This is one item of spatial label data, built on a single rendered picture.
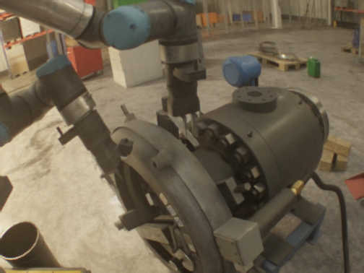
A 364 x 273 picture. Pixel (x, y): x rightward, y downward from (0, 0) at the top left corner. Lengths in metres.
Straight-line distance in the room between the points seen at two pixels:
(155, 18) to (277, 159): 0.73
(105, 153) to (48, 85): 0.21
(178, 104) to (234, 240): 0.36
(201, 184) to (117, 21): 0.47
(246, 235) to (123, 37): 0.53
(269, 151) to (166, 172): 0.44
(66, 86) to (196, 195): 0.43
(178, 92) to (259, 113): 0.56
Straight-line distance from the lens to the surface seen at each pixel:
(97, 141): 0.62
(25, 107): 0.66
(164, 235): 0.91
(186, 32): 0.59
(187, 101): 0.66
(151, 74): 4.88
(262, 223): 0.74
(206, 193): 0.73
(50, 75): 0.61
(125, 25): 0.48
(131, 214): 1.15
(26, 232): 1.81
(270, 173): 1.01
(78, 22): 0.57
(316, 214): 1.56
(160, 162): 0.73
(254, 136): 1.01
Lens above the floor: 1.35
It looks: 29 degrees down
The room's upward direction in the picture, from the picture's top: 8 degrees counter-clockwise
